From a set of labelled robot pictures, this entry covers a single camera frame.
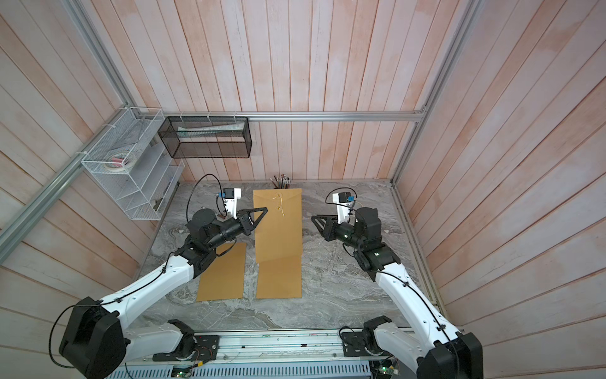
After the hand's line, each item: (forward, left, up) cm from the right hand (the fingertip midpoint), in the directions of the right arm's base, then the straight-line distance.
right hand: (313, 217), depth 74 cm
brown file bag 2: (-5, +11, -4) cm, 12 cm away
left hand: (0, +15, +2) cm, 15 cm away
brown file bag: (-10, +12, -26) cm, 31 cm away
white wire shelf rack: (+7, +58, +4) cm, 59 cm away
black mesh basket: (+46, +49, -1) cm, 67 cm away
